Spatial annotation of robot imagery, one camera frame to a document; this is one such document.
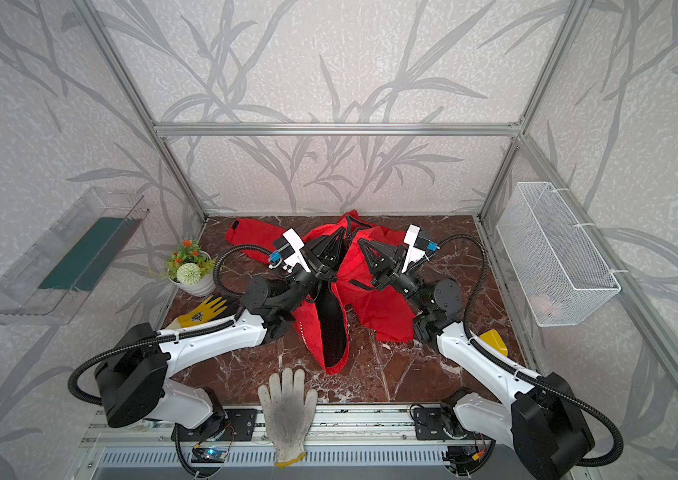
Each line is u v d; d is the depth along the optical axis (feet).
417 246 1.80
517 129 3.08
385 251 1.95
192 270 2.78
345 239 1.96
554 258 2.07
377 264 1.96
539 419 1.32
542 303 2.38
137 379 1.37
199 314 2.97
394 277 1.83
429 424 2.37
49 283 2.07
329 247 1.87
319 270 1.80
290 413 2.48
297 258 1.77
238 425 2.39
